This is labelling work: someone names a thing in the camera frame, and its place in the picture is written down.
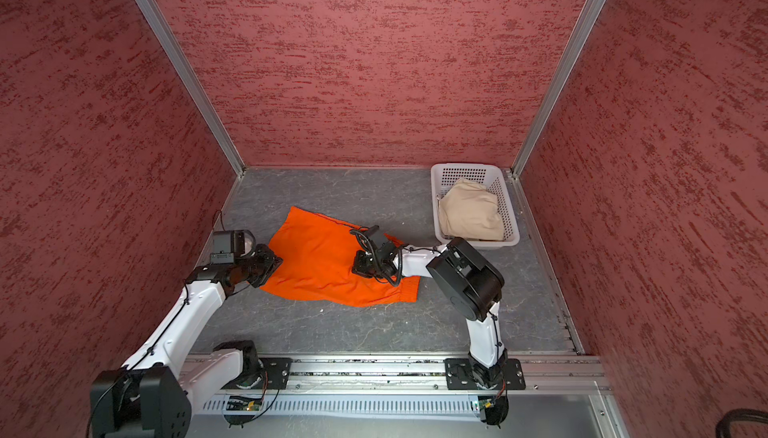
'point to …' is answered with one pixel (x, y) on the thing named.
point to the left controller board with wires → (240, 409)
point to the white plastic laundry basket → (444, 175)
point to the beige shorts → (469, 211)
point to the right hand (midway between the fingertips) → (351, 275)
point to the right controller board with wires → (494, 409)
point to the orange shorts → (316, 255)
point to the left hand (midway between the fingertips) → (285, 263)
